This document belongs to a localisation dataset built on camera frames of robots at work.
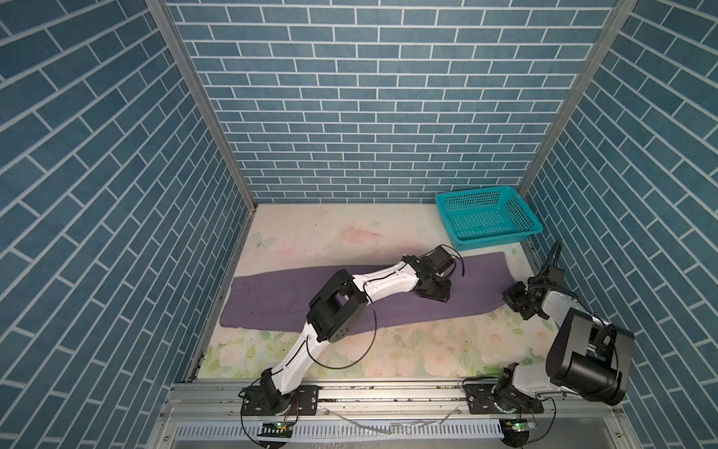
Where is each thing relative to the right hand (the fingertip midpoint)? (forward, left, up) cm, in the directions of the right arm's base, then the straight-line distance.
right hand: (508, 296), depth 92 cm
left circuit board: (-42, +67, -5) cm, 79 cm away
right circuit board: (-36, +4, -2) cm, 36 cm away
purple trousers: (-7, +76, +1) cm, 76 cm away
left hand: (-4, +20, +2) cm, 20 cm away
